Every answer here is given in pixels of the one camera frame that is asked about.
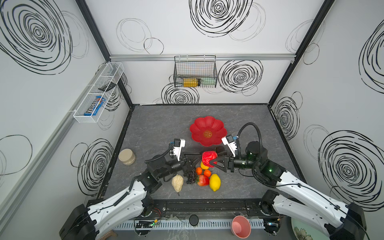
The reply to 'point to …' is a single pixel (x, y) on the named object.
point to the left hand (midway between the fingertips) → (201, 158)
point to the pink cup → (241, 227)
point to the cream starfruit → (177, 181)
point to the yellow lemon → (215, 182)
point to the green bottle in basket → (208, 81)
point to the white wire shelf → (112, 73)
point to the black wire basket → (195, 71)
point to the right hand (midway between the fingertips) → (211, 161)
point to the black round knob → (193, 220)
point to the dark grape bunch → (190, 174)
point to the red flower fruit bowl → (208, 131)
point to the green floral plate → (303, 231)
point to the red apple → (208, 156)
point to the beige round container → (127, 156)
